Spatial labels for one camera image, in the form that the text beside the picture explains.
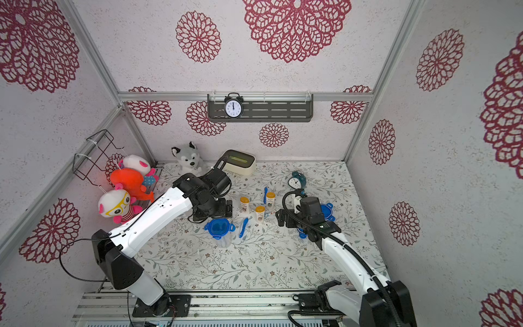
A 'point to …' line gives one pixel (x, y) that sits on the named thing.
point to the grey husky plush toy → (190, 161)
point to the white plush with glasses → (114, 203)
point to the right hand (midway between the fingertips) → (285, 211)
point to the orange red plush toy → (131, 180)
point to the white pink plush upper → (137, 162)
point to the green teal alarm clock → (297, 181)
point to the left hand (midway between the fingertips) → (219, 217)
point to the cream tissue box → (238, 161)
